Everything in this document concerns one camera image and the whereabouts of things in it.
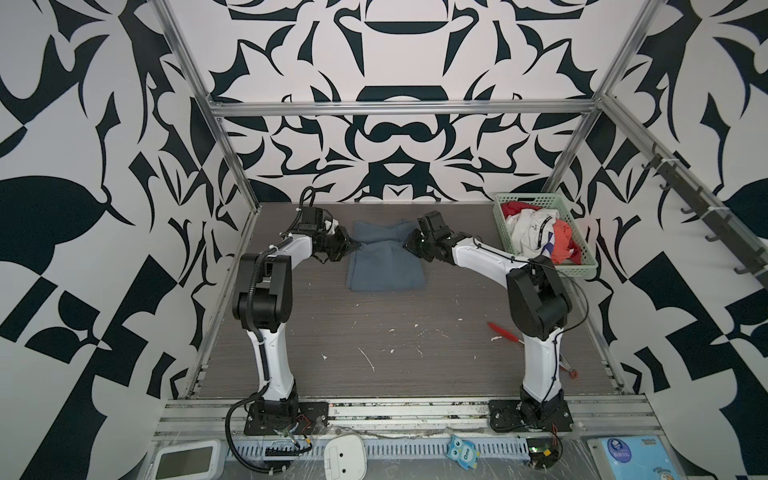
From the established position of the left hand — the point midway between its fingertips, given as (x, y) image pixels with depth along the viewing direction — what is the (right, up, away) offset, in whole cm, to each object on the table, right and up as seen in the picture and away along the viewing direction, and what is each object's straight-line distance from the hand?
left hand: (363, 237), depth 97 cm
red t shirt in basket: (+66, -4, +2) cm, 66 cm away
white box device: (-2, -48, -30) cm, 57 cm away
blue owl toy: (+25, -48, -28) cm, 61 cm away
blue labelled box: (+61, -47, -32) cm, 83 cm away
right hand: (+13, -1, 0) cm, 13 cm away
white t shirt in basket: (+56, +2, +5) cm, 56 cm away
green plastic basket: (+73, -9, +1) cm, 73 cm away
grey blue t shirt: (+6, -8, -2) cm, 10 cm away
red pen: (+54, -33, -15) cm, 66 cm away
